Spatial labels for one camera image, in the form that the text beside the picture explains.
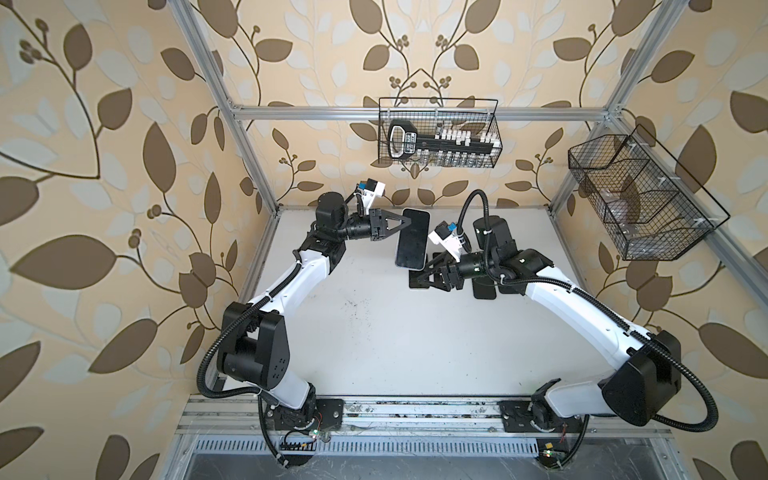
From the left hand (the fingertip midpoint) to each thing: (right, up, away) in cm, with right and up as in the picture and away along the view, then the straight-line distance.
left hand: (411, 223), depth 69 cm
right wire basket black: (+60, +4, +4) cm, 60 cm away
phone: (+1, -4, +2) cm, 4 cm away
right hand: (+3, -12, +2) cm, 13 cm away
